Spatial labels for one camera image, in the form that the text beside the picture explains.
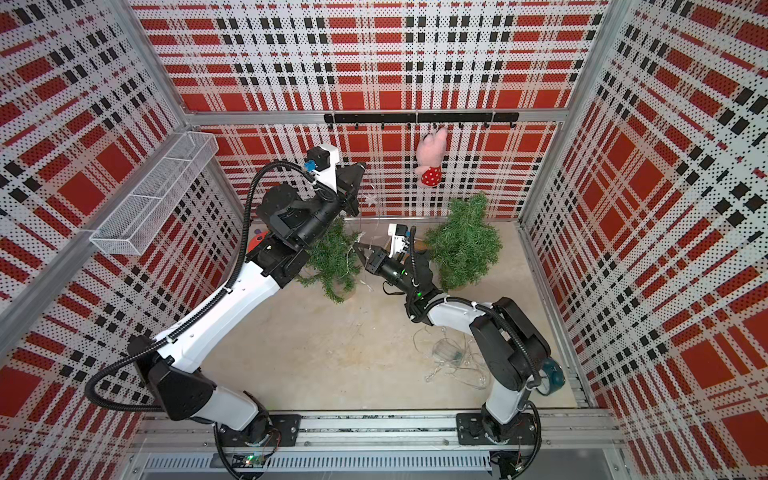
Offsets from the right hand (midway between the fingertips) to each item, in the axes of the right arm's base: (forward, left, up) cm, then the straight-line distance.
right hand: (356, 244), depth 76 cm
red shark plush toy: (+19, +40, -20) cm, 49 cm away
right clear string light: (-19, -27, -28) cm, 44 cm away
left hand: (+3, -6, +22) cm, 23 cm away
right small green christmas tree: (+3, -29, -4) cm, 29 cm away
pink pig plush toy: (+32, -21, +6) cm, 38 cm away
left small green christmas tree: (-2, +7, -5) cm, 9 cm away
